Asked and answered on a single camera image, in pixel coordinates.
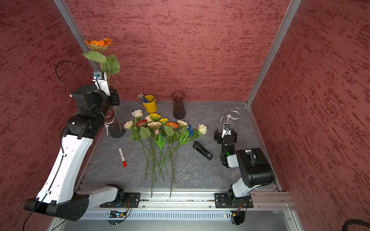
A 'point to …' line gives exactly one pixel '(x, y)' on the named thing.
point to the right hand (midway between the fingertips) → (224, 131)
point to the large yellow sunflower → (155, 117)
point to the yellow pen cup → (150, 103)
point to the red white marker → (124, 163)
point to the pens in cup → (144, 99)
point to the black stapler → (202, 150)
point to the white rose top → (138, 114)
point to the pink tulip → (156, 132)
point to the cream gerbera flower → (154, 125)
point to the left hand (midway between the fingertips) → (109, 90)
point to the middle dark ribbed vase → (179, 110)
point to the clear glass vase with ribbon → (235, 113)
